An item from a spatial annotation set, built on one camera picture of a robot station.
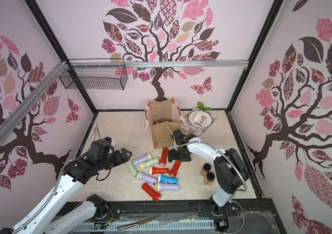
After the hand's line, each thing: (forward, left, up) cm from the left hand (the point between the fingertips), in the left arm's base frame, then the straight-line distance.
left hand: (126, 160), depth 74 cm
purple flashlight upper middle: (+7, -5, -15) cm, 17 cm away
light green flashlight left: (+3, +1, -15) cm, 15 cm away
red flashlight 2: (-2, -25, -14) cm, 28 cm away
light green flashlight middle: (+6, -13, -15) cm, 21 cm away
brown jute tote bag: (+40, -15, -8) cm, 43 cm away
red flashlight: (+9, -19, -15) cm, 26 cm away
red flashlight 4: (-14, -15, -14) cm, 25 cm away
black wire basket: (+53, +18, +17) cm, 59 cm away
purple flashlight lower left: (-6, -13, -15) cm, 21 cm away
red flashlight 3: (-1, -13, -13) cm, 19 cm away
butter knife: (-26, -8, -16) cm, 32 cm away
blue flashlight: (-5, -19, -14) cm, 24 cm away
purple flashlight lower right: (-10, -18, -14) cm, 25 cm away
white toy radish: (+43, -47, -12) cm, 65 cm away
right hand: (+6, -26, -12) cm, 29 cm away
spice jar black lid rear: (-2, -43, -8) cm, 44 cm away
